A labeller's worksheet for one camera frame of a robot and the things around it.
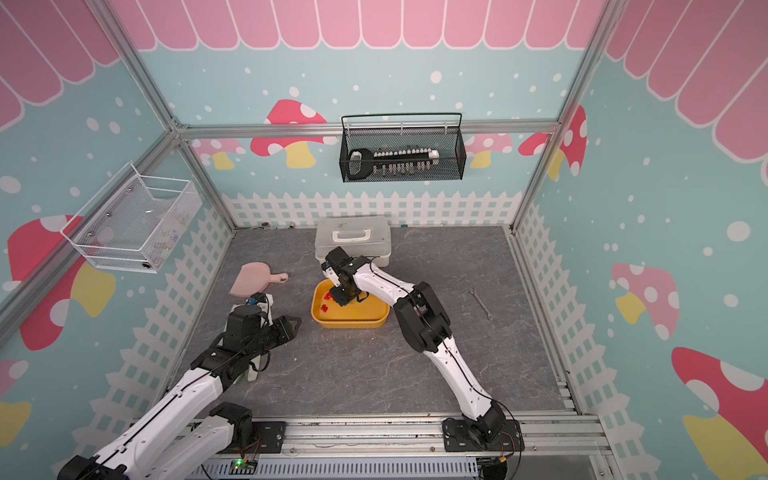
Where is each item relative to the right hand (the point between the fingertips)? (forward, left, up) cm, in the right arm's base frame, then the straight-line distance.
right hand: (343, 296), depth 100 cm
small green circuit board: (-47, +21, -3) cm, 51 cm away
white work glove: (-14, +16, +20) cm, 29 cm away
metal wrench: (-7, -48, -2) cm, 48 cm away
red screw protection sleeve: (-5, +6, 0) cm, 8 cm away
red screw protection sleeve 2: (0, +5, +1) cm, 5 cm away
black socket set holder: (+25, -9, +35) cm, 44 cm away
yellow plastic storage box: (-5, -9, -3) cm, 11 cm away
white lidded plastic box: (+17, -8, +11) cm, 22 cm away
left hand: (-16, +10, +9) cm, 21 cm away
